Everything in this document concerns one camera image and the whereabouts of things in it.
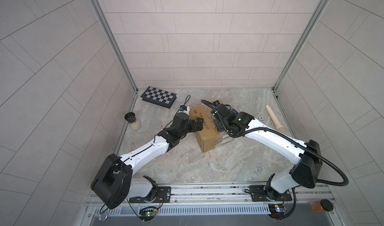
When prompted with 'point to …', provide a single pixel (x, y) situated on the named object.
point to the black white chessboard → (158, 96)
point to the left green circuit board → (148, 211)
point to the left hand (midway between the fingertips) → (200, 120)
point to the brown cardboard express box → (210, 137)
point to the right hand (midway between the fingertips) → (220, 120)
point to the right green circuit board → (277, 211)
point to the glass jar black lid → (130, 117)
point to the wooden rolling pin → (275, 120)
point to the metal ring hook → (102, 216)
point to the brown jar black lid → (323, 205)
